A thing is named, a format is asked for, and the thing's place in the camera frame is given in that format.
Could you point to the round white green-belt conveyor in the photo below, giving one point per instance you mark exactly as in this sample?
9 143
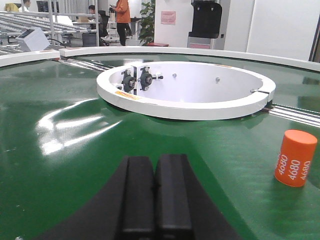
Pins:
75 150

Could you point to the pink paper notice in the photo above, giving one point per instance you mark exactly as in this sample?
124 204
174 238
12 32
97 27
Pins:
168 17

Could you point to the white control box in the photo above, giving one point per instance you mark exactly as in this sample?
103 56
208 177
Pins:
33 41

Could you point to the person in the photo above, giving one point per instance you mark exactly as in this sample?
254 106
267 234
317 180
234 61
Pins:
122 12
93 15

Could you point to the grey storage bin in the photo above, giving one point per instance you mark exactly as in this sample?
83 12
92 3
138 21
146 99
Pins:
89 40

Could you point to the tall potted plant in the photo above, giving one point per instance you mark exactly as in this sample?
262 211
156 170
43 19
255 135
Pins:
147 22

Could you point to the steel roller rack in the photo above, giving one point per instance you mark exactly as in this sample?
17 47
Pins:
25 22

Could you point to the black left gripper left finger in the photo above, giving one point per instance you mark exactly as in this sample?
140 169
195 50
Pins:
130 205

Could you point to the black grey water dispenser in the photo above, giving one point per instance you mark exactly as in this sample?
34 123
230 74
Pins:
206 22

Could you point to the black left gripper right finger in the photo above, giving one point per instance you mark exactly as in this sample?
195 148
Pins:
180 205

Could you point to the red extinguisher box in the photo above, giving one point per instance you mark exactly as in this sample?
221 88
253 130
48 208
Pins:
157 44

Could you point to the orange cylinder capacitor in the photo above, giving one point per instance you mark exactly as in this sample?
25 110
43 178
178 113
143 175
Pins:
295 157

